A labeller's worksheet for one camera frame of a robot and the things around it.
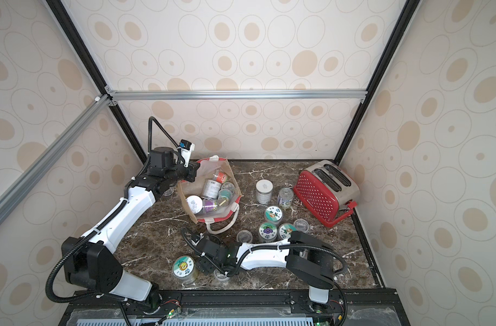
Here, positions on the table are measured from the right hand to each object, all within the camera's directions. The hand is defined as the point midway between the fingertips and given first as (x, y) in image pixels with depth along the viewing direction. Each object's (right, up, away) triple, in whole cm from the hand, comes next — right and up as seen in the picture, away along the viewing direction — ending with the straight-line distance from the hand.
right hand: (211, 250), depth 82 cm
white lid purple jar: (-8, +18, +8) cm, 21 cm away
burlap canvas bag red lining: (-1, +34, +19) cm, 39 cm away
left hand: (-3, +36, -2) cm, 36 cm away
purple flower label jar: (+23, +8, +1) cm, 24 cm away
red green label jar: (+30, +8, +1) cm, 31 cm away
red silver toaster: (+49, +25, +3) cm, 55 cm away
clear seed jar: (+32, +20, +12) cm, 40 cm away
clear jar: (+5, -7, -8) cm, 12 cm away
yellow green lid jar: (-8, -4, -9) cm, 13 cm away
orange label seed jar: (+26, +14, +6) cm, 30 cm away
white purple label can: (-3, +24, +15) cm, 29 cm away
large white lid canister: (+22, +24, +14) cm, 36 cm away
